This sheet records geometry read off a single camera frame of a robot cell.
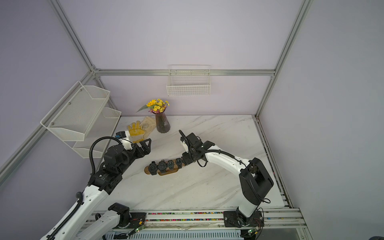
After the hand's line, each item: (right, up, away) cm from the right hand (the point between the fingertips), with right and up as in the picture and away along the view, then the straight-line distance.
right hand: (189, 158), depth 87 cm
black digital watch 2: (-15, -4, -3) cm, 16 cm away
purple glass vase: (-20, +20, +18) cm, 34 cm away
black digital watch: (-20, -5, -5) cm, 21 cm away
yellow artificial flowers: (-21, +32, +6) cm, 39 cm away
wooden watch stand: (-14, -8, +1) cm, 16 cm away
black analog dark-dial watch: (-6, -2, -1) cm, 6 cm away
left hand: (-23, +10, -12) cm, 27 cm away
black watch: (-11, -3, -3) cm, 12 cm away
